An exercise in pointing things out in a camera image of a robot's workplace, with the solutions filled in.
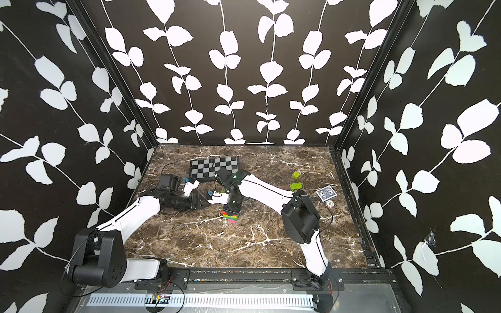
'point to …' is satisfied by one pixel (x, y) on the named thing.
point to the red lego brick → (225, 213)
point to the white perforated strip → (205, 300)
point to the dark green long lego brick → (233, 218)
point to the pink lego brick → (232, 221)
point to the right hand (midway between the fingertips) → (229, 207)
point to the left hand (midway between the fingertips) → (207, 202)
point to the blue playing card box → (326, 193)
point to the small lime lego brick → (296, 175)
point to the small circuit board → (160, 298)
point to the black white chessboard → (205, 169)
